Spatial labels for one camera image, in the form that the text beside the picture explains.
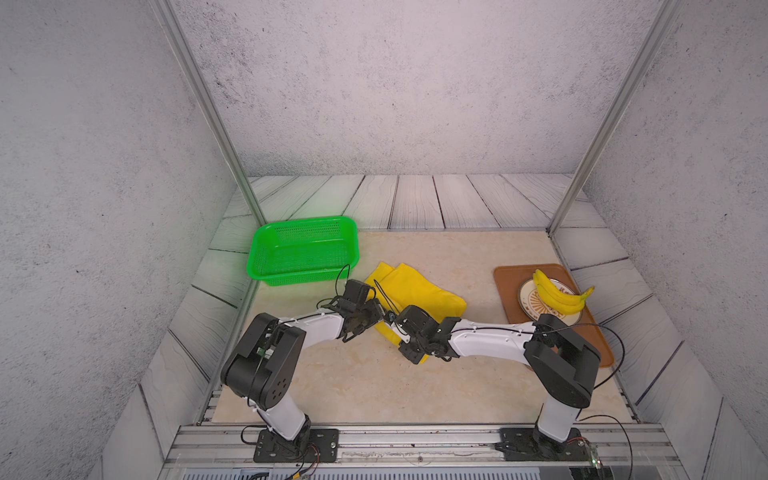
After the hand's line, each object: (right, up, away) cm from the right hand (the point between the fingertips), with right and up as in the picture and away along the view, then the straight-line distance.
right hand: (406, 344), depth 88 cm
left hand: (-6, +7, +5) cm, 11 cm away
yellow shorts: (-2, +15, +14) cm, 21 cm away
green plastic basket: (-38, +28, +27) cm, 54 cm away
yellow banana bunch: (+49, +11, +5) cm, 50 cm away
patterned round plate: (+41, +10, +10) cm, 44 cm away
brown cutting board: (+37, +17, +17) cm, 44 cm away
